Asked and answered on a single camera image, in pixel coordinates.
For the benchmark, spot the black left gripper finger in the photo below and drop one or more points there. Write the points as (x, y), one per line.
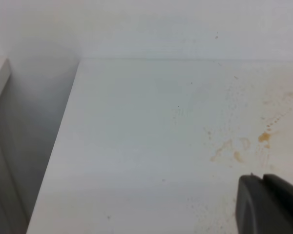
(264, 205)

